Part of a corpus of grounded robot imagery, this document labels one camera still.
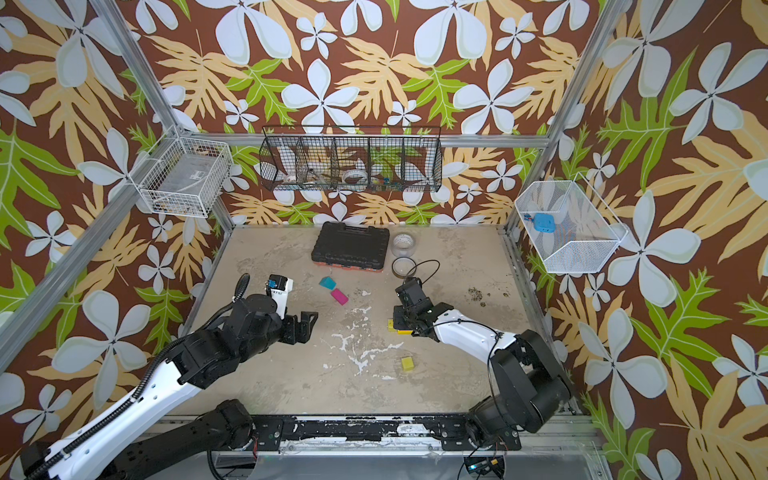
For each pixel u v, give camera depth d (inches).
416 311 26.6
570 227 33.0
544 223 33.6
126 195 28.2
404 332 35.9
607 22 27.3
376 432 29.6
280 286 23.9
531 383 17.1
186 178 33.9
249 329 19.6
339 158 38.6
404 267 42.4
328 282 40.3
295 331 24.2
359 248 42.3
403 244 45.1
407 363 33.1
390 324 35.7
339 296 39.6
